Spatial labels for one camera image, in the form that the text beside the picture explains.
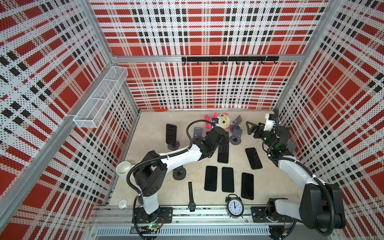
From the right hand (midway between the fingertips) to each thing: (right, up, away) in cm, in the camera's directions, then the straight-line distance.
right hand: (253, 123), depth 83 cm
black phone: (-48, -7, +9) cm, 49 cm away
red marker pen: (-64, +12, +44) cm, 79 cm away
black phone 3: (-14, -33, +4) cm, 36 cm away
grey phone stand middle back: (-31, -6, +16) cm, 36 cm away
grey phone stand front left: (-42, -29, +3) cm, 51 cm away
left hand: (-17, -6, +2) cm, 18 cm away
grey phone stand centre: (-5, -8, +15) cm, 17 cm away
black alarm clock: (-12, -42, -9) cm, 45 cm away
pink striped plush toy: (-13, +2, +22) cm, 25 cm away
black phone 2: (-14, -21, +17) cm, 30 cm away
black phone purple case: (-23, -32, +3) cm, 40 cm away
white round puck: (-70, -42, -6) cm, 82 cm away
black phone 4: (-3, -36, +2) cm, 36 cm away
